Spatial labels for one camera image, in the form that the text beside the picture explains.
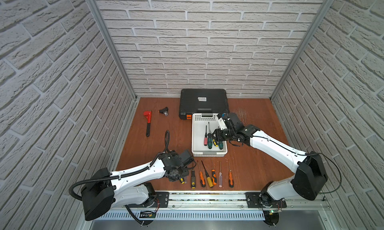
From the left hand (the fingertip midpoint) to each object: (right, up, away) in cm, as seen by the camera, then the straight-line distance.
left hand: (187, 172), depth 79 cm
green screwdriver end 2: (+14, +16, +16) cm, 26 cm away
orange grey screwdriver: (+8, -3, 0) cm, 9 cm away
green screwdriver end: (+20, +13, +12) cm, 27 cm away
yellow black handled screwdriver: (+12, -4, 0) cm, 13 cm away
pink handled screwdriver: (+11, +16, +16) cm, 25 cm away
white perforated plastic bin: (+7, +26, +24) cm, 36 cm away
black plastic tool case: (+10, +41, +31) cm, 52 cm away
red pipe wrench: (-31, +32, +27) cm, 52 cm away
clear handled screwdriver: (+18, -3, 0) cm, 19 cm away
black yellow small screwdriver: (-3, -4, -1) cm, 5 cm away
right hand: (+15, +21, +3) cm, 26 cm away
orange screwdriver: (+24, -3, +1) cm, 24 cm away
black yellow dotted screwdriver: (+3, -4, +1) cm, 5 cm away
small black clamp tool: (-19, +34, +30) cm, 50 cm away
